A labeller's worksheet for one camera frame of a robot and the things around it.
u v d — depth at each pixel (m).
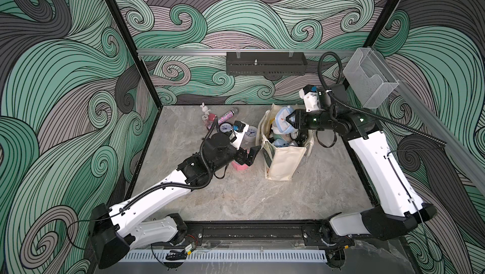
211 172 0.52
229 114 1.12
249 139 1.02
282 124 0.70
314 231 0.74
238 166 0.63
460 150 0.53
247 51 0.94
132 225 0.41
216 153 0.50
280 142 0.80
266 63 0.95
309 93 0.58
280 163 0.79
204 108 1.10
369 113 0.42
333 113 0.46
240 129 0.57
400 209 0.37
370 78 0.78
